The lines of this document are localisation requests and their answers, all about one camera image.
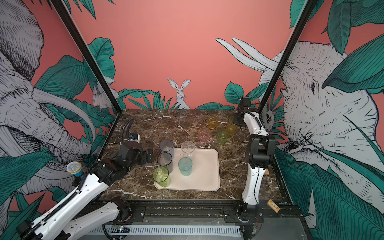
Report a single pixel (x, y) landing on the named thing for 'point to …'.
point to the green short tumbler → (222, 135)
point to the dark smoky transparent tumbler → (165, 159)
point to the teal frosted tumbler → (185, 164)
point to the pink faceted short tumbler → (204, 134)
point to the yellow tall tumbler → (231, 128)
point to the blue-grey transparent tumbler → (167, 145)
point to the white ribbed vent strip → (214, 230)
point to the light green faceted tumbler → (161, 175)
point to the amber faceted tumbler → (212, 119)
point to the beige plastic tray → (205, 174)
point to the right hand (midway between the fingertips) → (237, 118)
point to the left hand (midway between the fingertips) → (144, 149)
